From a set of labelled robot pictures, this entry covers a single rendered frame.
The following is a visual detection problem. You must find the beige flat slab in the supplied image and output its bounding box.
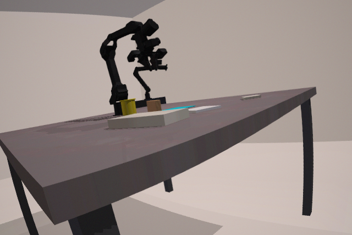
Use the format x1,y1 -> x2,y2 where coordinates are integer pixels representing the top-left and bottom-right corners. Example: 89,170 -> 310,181
107,108 -> 189,129

